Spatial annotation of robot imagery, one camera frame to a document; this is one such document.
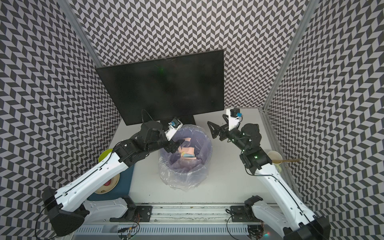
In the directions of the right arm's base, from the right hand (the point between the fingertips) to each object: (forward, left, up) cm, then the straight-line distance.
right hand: (216, 121), depth 68 cm
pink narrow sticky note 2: (-4, +14, -8) cm, 17 cm away
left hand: (-4, +19, -6) cm, 20 cm away
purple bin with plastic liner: (-16, +14, -14) cm, 26 cm away
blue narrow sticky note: (-6, +14, -23) cm, 27 cm away
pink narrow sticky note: (-12, +16, -4) cm, 21 cm away
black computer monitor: (+35, +29, -7) cm, 46 cm away
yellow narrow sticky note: (-5, +17, -21) cm, 28 cm away
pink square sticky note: (-3, +14, -21) cm, 25 cm away
